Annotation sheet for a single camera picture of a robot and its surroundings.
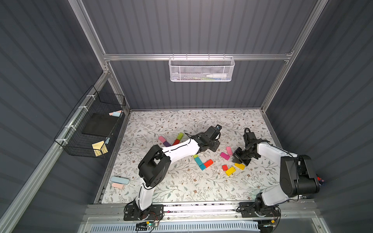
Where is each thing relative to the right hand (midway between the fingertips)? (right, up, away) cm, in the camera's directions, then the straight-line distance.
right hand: (232, 160), depth 90 cm
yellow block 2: (-2, -6, -2) cm, 7 cm away
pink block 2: (0, +4, +7) cm, 8 cm away
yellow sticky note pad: (-64, +13, -30) cm, 72 cm away
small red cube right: (-5, -4, 0) cm, 6 cm away
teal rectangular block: (-21, -1, +2) cm, 21 cm away
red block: (-15, -2, +1) cm, 15 cm away
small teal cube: (-19, -4, -1) cm, 19 cm away
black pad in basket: (-75, +23, -12) cm, 79 cm away
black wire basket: (-79, +14, -24) cm, 84 cm away
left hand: (-10, +11, -2) cm, 15 cm away
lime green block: (-23, +2, +4) cm, 23 cm away
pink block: (-46, +12, +13) cm, 49 cm away
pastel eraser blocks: (-67, -10, -9) cm, 68 cm away
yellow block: (+4, -3, -3) cm, 6 cm away
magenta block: (-4, +2, +4) cm, 6 cm away
